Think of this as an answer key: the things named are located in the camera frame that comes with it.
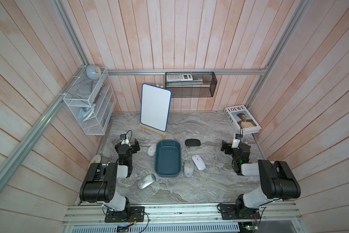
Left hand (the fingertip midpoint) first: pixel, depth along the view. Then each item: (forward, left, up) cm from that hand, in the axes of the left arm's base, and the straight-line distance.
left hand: (129, 141), depth 94 cm
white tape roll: (-9, +21, -7) cm, 24 cm away
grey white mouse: (-16, -39, -5) cm, 42 cm away
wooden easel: (+6, -22, 0) cm, 23 cm away
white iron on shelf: (+5, +21, +21) cm, 30 cm away
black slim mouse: (+4, -43, -7) cm, 44 cm away
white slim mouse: (-12, -45, -6) cm, 47 cm away
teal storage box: (-11, -26, -2) cm, 28 cm away
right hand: (+2, -67, 0) cm, 67 cm away
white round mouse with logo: (-4, -15, -5) cm, 16 cm away
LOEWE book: (+24, -83, -3) cm, 86 cm away
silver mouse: (-24, -13, -7) cm, 28 cm away
